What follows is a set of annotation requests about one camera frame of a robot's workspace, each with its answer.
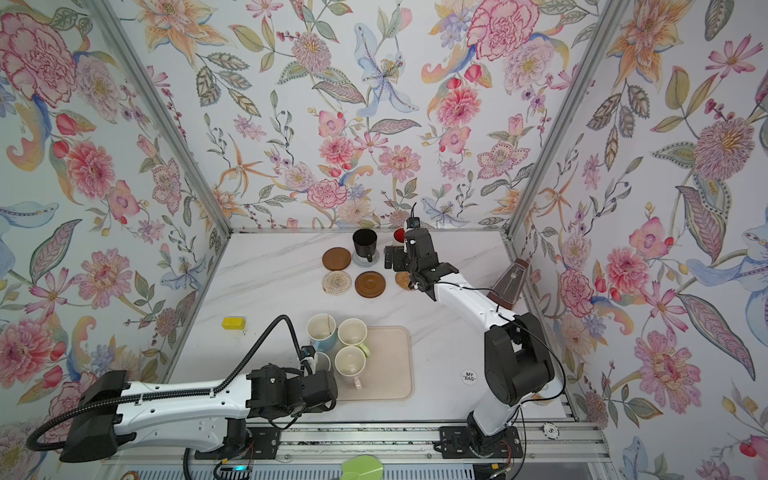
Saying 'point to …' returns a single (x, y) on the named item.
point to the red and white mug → (399, 234)
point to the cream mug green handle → (354, 332)
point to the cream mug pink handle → (351, 361)
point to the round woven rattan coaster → (402, 279)
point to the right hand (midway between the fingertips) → (401, 245)
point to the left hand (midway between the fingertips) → (327, 402)
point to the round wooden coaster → (336, 259)
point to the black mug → (365, 240)
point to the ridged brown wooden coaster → (370, 284)
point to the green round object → (362, 467)
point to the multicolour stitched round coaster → (337, 283)
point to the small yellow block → (233, 323)
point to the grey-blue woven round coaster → (363, 261)
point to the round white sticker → (469, 376)
